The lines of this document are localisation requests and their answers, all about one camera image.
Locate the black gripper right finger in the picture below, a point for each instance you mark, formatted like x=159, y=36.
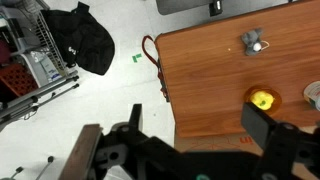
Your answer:
x=258, y=125

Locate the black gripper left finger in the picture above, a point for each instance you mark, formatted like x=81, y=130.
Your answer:
x=136, y=116

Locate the grey plush bear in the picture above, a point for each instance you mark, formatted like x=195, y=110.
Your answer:
x=252, y=41

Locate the yellow bell pepper toy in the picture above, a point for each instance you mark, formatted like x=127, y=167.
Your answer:
x=262, y=100

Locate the brown cardboard board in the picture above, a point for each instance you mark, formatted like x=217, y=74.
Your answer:
x=216, y=143

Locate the green tape mark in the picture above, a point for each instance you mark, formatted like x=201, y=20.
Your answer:
x=136, y=57

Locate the green labelled tin can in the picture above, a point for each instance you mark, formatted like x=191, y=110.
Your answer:
x=313, y=95

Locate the black fabric bag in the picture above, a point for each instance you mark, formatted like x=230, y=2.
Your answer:
x=83, y=40

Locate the black tripod legs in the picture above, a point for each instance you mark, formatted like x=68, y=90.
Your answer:
x=36, y=96

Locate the grey flat panel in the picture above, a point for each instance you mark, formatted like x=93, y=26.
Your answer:
x=180, y=6

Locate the red plastic crate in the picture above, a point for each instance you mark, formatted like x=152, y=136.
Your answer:
x=16, y=80

